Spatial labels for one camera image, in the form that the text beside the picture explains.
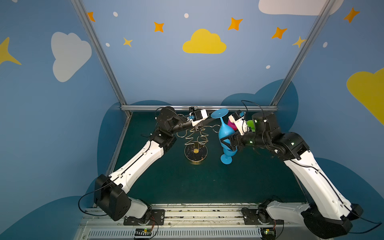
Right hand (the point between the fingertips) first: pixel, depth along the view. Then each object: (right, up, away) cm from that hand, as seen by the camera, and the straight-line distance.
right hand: (228, 134), depth 65 cm
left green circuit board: (-41, -49, +8) cm, 64 cm away
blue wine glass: (+6, -17, +31) cm, 36 cm away
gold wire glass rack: (-14, -12, +33) cm, 38 cm away
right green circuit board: (+22, -49, +9) cm, 55 cm away
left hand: (-8, +11, -4) cm, 14 cm away
